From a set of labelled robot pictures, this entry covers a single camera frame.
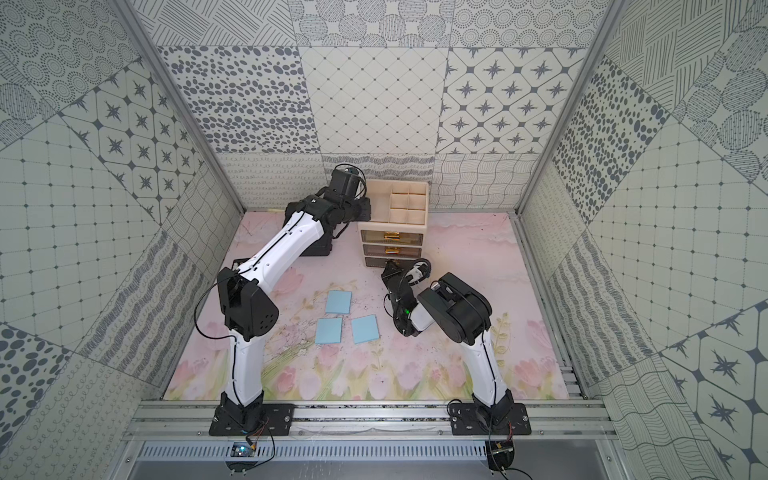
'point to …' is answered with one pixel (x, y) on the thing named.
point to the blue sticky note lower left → (329, 330)
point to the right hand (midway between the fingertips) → (388, 262)
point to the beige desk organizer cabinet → (399, 211)
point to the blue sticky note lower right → (365, 329)
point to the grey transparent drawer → (392, 237)
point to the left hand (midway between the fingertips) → (380, 211)
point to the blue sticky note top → (338, 302)
